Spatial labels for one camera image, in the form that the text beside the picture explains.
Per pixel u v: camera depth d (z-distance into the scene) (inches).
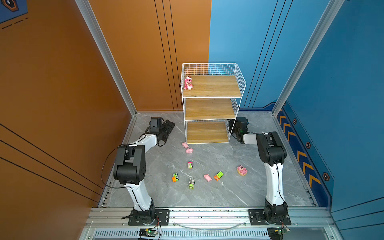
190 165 35.0
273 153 24.0
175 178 33.3
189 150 37.7
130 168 19.7
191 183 32.5
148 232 27.8
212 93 28.5
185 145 38.8
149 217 26.2
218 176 33.4
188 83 28.4
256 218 28.5
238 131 34.6
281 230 27.4
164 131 33.5
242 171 34.1
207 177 33.4
